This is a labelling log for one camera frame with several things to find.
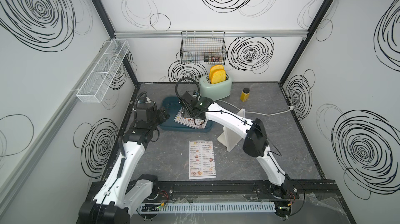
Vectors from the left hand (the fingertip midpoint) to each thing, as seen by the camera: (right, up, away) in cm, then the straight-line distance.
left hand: (161, 111), depth 79 cm
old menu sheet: (+21, -29, +4) cm, 36 cm away
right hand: (+14, -1, +9) cm, 17 cm away
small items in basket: (+26, +29, +10) cm, 40 cm away
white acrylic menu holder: (+35, -15, 0) cm, 38 cm away
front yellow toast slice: (+31, +20, +19) cm, 42 cm away
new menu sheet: (+20, -5, -6) cm, 21 cm away
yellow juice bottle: (+50, +8, +25) cm, 57 cm away
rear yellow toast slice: (+28, +26, +21) cm, 43 cm away
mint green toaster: (+30, +10, +22) cm, 39 cm away
